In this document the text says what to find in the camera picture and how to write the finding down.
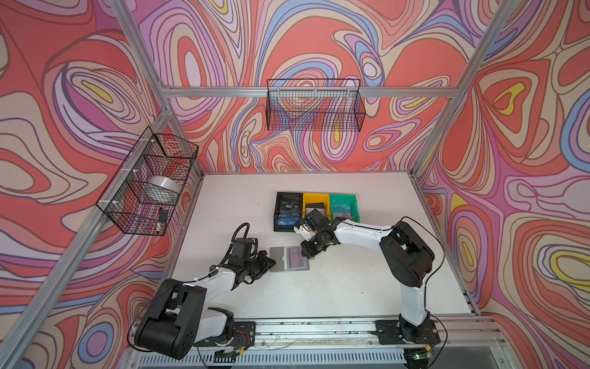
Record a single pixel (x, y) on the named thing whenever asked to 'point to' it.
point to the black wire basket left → (147, 192)
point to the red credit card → (296, 259)
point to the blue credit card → (288, 221)
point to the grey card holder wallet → (287, 258)
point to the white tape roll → (162, 188)
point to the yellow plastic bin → (316, 197)
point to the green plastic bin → (345, 206)
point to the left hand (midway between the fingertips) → (278, 260)
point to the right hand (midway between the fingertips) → (306, 257)
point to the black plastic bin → (289, 211)
